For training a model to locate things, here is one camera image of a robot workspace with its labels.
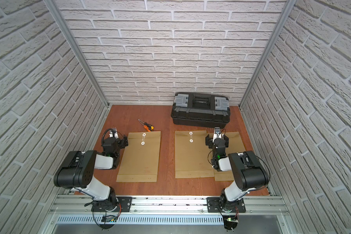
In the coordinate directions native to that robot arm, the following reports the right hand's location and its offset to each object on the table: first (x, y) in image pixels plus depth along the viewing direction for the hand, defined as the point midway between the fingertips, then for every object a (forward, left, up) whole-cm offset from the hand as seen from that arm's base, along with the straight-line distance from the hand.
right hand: (219, 135), depth 94 cm
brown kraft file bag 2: (-3, -13, -9) cm, 16 cm away
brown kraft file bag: (-12, +52, -7) cm, 54 cm away
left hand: (+5, +67, +2) cm, 67 cm away
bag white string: (0, +51, -4) cm, 51 cm away
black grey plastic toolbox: (+13, +10, +10) cm, 20 cm away
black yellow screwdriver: (+12, +47, -4) cm, 49 cm away
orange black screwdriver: (+13, +50, -4) cm, 52 cm away
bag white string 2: (+1, +18, -6) cm, 19 cm away
